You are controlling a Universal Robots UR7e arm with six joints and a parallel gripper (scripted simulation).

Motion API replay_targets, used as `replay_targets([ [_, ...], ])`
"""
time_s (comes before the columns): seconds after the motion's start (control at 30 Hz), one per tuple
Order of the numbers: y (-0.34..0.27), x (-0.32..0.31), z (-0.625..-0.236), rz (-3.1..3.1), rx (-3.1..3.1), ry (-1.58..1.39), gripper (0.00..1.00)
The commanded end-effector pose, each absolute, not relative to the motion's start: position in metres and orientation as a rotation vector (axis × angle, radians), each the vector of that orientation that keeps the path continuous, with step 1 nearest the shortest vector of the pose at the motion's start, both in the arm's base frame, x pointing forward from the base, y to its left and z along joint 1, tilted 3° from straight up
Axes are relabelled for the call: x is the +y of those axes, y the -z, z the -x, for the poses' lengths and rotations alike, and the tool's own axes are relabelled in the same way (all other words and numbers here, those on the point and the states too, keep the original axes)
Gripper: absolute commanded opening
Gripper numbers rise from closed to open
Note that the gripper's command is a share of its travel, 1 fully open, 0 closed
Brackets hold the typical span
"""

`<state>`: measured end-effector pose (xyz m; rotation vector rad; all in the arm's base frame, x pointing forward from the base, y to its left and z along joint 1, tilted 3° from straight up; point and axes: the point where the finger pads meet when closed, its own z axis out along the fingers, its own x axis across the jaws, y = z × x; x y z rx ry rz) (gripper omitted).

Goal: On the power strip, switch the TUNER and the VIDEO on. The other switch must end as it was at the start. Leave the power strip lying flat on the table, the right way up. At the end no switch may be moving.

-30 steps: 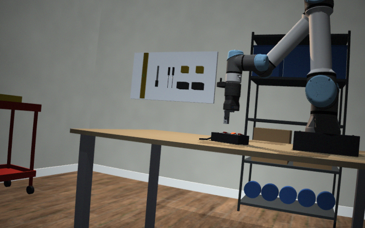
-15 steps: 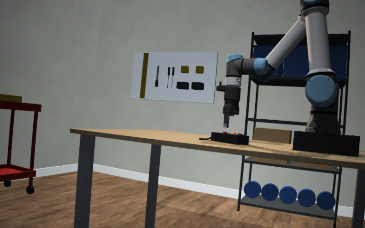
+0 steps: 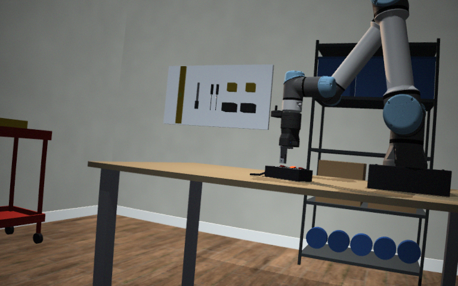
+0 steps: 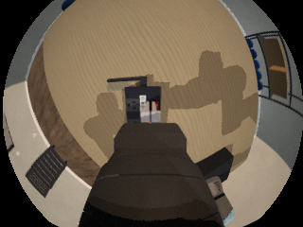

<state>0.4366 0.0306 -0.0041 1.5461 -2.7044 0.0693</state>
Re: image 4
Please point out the black power strip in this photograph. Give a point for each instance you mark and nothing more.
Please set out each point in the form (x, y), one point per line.
(136, 98)

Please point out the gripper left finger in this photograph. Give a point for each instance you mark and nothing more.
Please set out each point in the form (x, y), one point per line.
(145, 115)

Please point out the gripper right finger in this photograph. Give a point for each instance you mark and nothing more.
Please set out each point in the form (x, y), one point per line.
(155, 115)

